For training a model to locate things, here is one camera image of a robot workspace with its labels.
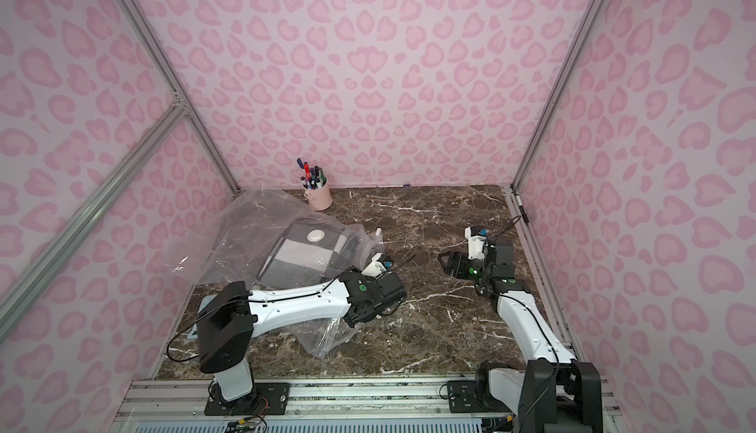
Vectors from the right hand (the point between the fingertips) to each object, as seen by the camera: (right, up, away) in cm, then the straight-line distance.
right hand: (449, 255), depth 85 cm
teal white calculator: (-73, -14, +5) cm, 75 cm away
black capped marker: (-43, +28, +19) cm, 55 cm away
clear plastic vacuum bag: (-64, +2, +18) cm, 67 cm away
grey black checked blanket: (-42, 0, +4) cm, 42 cm away
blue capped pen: (-49, +30, +21) cm, 62 cm away
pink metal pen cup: (-43, +19, +22) cm, 52 cm away
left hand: (-28, -4, -3) cm, 28 cm away
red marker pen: (-47, +28, +18) cm, 57 cm away
